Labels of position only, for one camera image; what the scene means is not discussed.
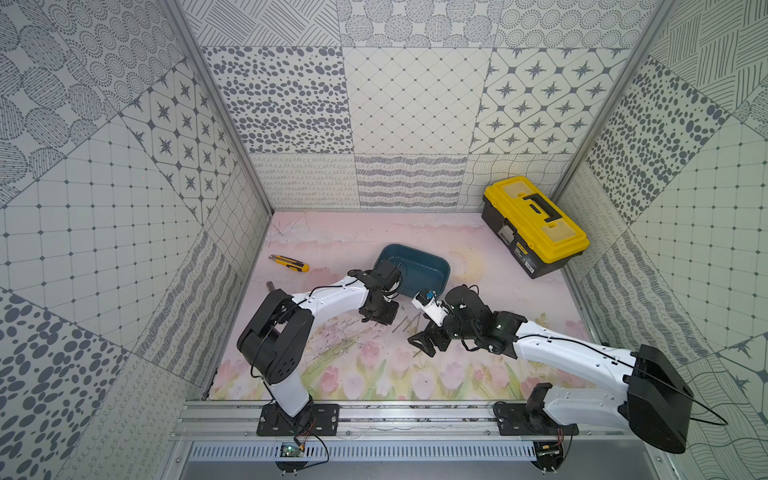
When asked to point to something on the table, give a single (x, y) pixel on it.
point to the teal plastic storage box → (419, 271)
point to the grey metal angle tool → (270, 286)
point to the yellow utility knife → (296, 265)
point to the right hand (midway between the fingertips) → (421, 329)
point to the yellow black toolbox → (529, 227)
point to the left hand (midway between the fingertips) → (390, 312)
